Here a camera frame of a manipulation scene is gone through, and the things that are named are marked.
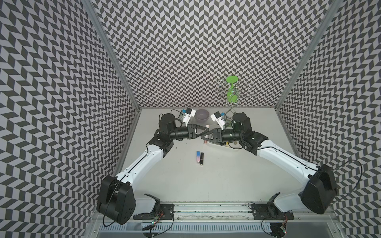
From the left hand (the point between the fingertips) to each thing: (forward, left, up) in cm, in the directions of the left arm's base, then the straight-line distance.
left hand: (208, 132), depth 68 cm
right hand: (-2, +2, -3) cm, 4 cm away
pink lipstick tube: (-4, +1, -2) cm, 4 cm away
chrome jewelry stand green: (+30, -15, +1) cm, 33 cm away
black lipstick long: (+1, +2, -29) cm, 29 cm away
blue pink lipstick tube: (+2, +5, -29) cm, 29 cm away
